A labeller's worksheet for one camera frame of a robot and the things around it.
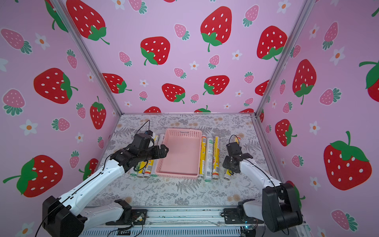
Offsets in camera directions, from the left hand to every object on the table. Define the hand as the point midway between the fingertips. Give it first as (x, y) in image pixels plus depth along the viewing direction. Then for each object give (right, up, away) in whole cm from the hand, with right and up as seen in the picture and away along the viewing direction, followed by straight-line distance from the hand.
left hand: (164, 149), depth 80 cm
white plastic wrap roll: (-7, -11, +9) cm, 16 cm away
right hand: (+41, -10, +9) cm, 43 cm away
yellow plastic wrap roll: (-4, -5, -12) cm, 14 cm away
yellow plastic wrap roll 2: (+22, -7, +13) cm, 27 cm away
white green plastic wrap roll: (+26, -8, +11) cm, 29 cm away
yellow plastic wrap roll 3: (+31, -8, +13) cm, 34 cm away
